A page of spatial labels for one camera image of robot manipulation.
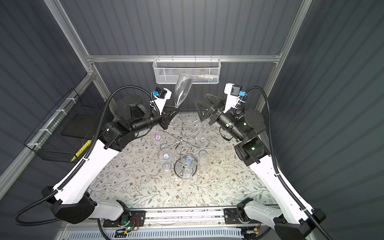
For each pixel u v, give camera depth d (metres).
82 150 0.68
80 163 0.39
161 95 0.47
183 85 0.53
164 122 0.52
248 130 0.41
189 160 0.60
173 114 0.59
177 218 0.75
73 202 0.39
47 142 0.63
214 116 0.46
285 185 0.39
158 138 0.66
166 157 0.61
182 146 0.67
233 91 0.44
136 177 0.88
